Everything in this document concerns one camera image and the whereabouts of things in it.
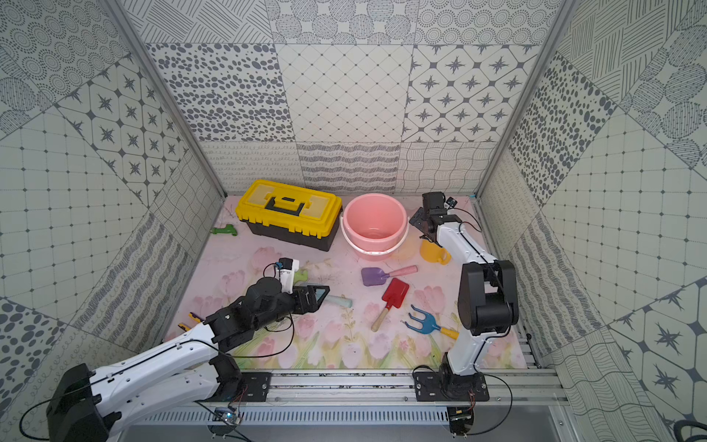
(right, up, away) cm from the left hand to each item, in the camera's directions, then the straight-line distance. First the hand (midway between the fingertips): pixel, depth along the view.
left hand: (318, 281), depth 76 cm
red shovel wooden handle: (+22, -9, +15) cm, 28 cm away
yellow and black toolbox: (-12, +20, +17) cm, 29 cm away
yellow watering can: (+38, +6, +19) cm, 43 cm away
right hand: (+35, +15, +20) cm, 43 cm away
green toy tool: (-41, +13, +32) cm, 54 cm away
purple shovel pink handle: (+17, -3, +21) cm, 28 cm away
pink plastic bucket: (+17, +15, +35) cm, 42 cm away
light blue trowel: (+5, -9, +12) cm, 16 cm away
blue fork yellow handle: (+34, -16, +10) cm, 39 cm away
